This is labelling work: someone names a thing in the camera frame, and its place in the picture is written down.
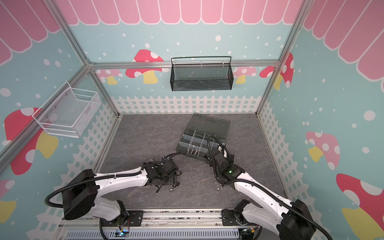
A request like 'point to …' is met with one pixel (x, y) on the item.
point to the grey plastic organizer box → (202, 135)
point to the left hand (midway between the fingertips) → (169, 182)
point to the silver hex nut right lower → (217, 189)
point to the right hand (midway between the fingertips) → (216, 153)
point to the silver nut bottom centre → (171, 190)
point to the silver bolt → (194, 152)
